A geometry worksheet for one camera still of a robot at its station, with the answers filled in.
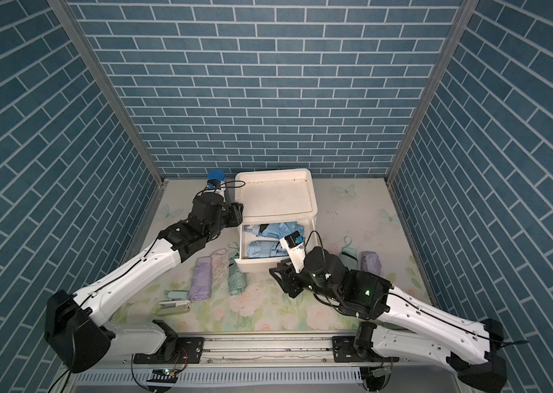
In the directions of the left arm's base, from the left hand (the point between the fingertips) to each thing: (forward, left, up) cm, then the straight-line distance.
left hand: (244, 207), depth 79 cm
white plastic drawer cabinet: (+5, -8, -1) cm, 10 cm away
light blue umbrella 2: (-12, -7, -6) cm, 15 cm away
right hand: (-22, -11, +1) cm, 25 cm away
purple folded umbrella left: (-15, +16, -24) cm, 33 cm away
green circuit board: (-42, +23, -28) cm, 56 cm away
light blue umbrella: (-6, -10, -4) cm, 13 cm away
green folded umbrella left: (-17, +3, -20) cm, 27 cm away
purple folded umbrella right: (-11, -44, -18) cm, 49 cm away
